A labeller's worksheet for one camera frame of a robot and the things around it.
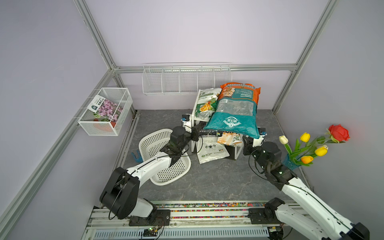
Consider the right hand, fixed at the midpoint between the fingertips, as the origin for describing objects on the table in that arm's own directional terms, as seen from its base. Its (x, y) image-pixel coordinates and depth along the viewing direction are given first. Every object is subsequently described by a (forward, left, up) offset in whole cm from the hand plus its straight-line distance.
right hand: (244, 135), depth 76 cm
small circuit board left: (-39, +49, -25) cm, 67 cm away
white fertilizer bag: (+3, +17, -21) cm, 27 cm away
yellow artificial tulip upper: (-5, -26, +5) cm, 27 cm away
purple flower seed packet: (+9, +71, +10) cm, 72 cm away
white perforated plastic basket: (+11, +56, -21) cm, 61 cm away
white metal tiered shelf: (+3, +25, +9) cm, 27 cm away
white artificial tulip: (-6, -16, +4) cm, 18 cm away
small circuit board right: (-38, -12, -25) cm, 47 cm away
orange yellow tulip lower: (-17, -21, +6) cm, 27 cm away
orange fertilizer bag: (+1, +7, -4) cm, 8 cm away
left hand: (+8, +23, 0) cm, 25 cm away
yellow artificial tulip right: (-12, -30, +6) cm, 33 cm away
